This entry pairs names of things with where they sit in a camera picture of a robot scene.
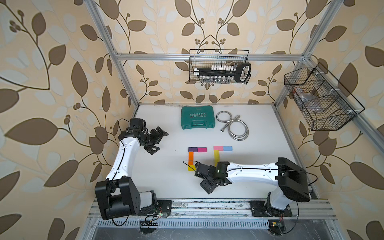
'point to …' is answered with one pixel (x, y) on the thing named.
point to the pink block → (218, 148)
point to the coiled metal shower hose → (237, 129)
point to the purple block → (195, 149)
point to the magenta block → (202, 149)
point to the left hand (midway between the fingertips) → (162, 137)
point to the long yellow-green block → (216, 157)
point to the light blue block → (227, 148)
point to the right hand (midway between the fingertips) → (208, 182)
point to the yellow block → (190, 169)
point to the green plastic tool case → (197, 116)
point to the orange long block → (190, 158)
